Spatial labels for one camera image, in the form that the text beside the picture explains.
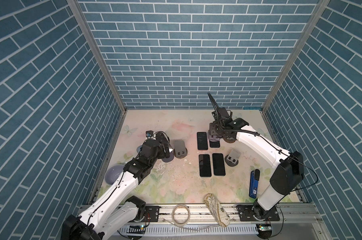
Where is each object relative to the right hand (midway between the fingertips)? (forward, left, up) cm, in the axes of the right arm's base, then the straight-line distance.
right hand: (212, 127), depth 86 cm
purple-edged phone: (-13, +3, -24) cm, 28 cm away
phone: (-9, +25, -13) cm, 29 cm away
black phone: (+2, +5, -19) cm, 19 cm away
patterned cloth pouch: (-38, -2, -16) cm, 42 cm away
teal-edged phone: (-14, -5, -20) cm, 25 cm away
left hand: (-13, +28, -2) cm, 31 cm away
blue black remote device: (-22, -24, -16) cm, 37 cm away
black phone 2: (-2, -3, -16) cm, 16 cm away
